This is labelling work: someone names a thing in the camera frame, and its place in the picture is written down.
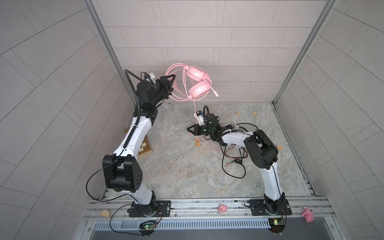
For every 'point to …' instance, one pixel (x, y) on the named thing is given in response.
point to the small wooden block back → (238, 112)
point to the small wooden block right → (279, 147)
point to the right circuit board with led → (276, 225)
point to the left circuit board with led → (147, 227)
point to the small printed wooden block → (197, 142)
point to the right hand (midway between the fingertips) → (187, 129)
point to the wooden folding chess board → (145, 147)
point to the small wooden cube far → (254, 113)
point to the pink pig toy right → (308, 214)
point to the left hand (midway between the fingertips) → (178, 75)
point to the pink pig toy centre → (222, 208)
